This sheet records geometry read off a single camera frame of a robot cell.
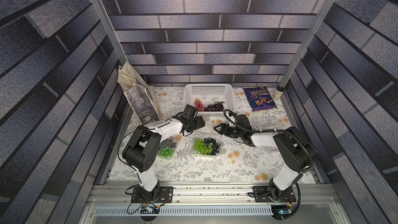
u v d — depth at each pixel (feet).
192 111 2.46
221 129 2.75
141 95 2.84
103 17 2.65
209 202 2.43
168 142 2.80
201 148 2.73
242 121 2.43
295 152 1.57
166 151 2.72
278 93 3.53
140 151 1.55
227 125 2.73
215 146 2.81
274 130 1.84
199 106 3.40
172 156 2.83
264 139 2.09
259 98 3.57
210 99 3.73
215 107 3.37
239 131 2.45
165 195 2.40
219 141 3.02
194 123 2.67
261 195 2.39
